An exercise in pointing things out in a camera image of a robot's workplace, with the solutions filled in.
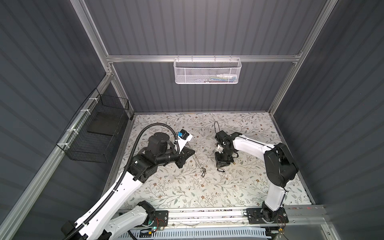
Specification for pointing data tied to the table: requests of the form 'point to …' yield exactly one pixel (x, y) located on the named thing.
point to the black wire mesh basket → (91, 136)
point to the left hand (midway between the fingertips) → (194, 151)
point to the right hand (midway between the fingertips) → (219, 166)
